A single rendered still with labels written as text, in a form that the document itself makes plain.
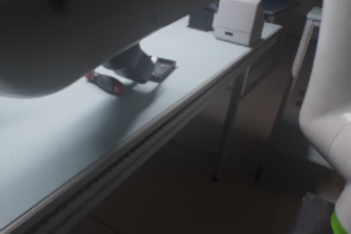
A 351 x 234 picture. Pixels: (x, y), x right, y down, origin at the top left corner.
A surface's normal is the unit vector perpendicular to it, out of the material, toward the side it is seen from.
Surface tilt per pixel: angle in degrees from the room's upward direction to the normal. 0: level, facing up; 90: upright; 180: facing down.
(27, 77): 112
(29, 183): 0
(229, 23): 90
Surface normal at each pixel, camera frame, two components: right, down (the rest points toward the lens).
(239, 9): -0.50, 0.36
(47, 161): 0.11, -0.88
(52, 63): 0.44, 0.73
